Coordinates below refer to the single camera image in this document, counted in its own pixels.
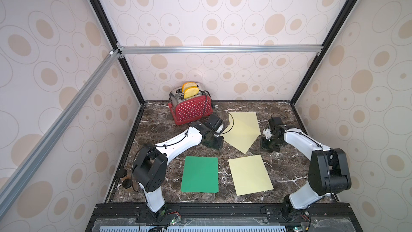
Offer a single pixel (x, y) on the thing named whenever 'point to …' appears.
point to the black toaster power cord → (206, 91)
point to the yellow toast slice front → (190, 92)
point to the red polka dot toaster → (183, 110)
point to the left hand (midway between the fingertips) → (224, 145)
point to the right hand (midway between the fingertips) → (260, 149)
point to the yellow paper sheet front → (250, 175)
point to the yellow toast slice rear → (188, 84)
